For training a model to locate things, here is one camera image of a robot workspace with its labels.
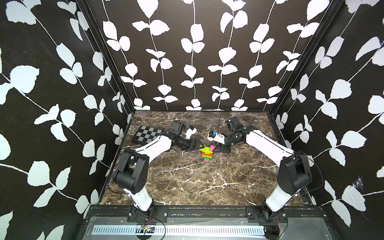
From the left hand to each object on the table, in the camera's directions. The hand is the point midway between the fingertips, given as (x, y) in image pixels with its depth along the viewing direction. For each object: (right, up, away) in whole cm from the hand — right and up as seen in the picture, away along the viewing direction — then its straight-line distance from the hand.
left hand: (201, 145), depth 85 cm
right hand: (+7, +1, 0) cm, 7 cm away
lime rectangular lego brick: (+4, -7, +3) cm, 8 cm away
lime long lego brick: (+4, -4, +1) cm, 5 cm away
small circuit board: (-27, -38, -14) cm, 49 cm away
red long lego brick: (+6, -5, +1) cm, 8 cm away
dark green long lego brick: (+4, -9, +7) cm, 13 cm away
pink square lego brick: (+6, -1, -3) cm, 7 cm away
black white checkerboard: (-38, +5, +19) cm, 42 cm away
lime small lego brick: (+3, -1, -1) cm, 3 cm away
